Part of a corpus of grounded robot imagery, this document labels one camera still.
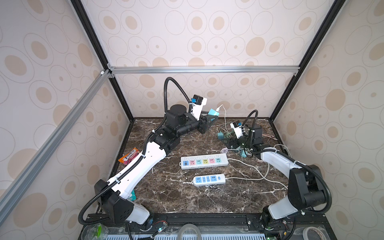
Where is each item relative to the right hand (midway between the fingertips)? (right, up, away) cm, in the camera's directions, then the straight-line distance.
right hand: (227, 135), depth 89 cm
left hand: (-10, +9, -28) cm, 31 cm away
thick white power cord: (+18, -22, 0) cm, 29 cm away
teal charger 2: (+12, -12, +8) cm, 19 cm away
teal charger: (-1, 0, +20) cm, 20 cm away
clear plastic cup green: (-64, -42, -23) cm, 80 cm away
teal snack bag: (-53, -33, -8) cm, 63 cm away
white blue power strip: (-11, -25, -4) cm, 28 cm away
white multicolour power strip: (-13, -16, +3) cm, 21 cm away
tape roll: (+32, -45, -19) cm, 59 cm away
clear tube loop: (-24, -42, -20) cm, 52 cm away
